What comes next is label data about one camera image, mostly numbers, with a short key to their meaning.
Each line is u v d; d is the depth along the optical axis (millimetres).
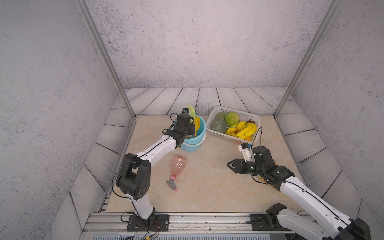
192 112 862
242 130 971
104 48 844
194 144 878
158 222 727
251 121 1074
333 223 403
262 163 595
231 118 1011
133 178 462
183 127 697
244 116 1109
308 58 873
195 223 743
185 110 788
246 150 714
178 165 866
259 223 711
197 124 977
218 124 996
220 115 1103
